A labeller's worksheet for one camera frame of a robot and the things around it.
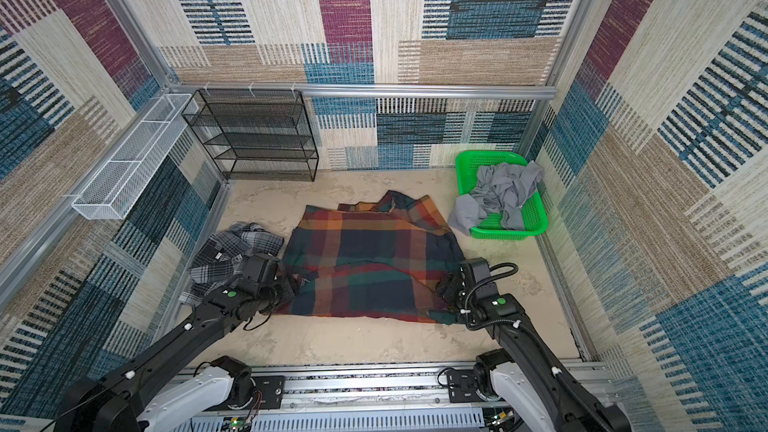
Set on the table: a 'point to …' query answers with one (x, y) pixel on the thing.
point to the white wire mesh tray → (107, 196)
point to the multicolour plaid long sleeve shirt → (378, 258)
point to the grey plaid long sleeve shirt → (220, 259)
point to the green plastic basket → (489, 225)
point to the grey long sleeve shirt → (501, 188)
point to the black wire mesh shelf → (255, 134)
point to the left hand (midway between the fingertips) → (294, 282)
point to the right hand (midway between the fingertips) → (445, 295)
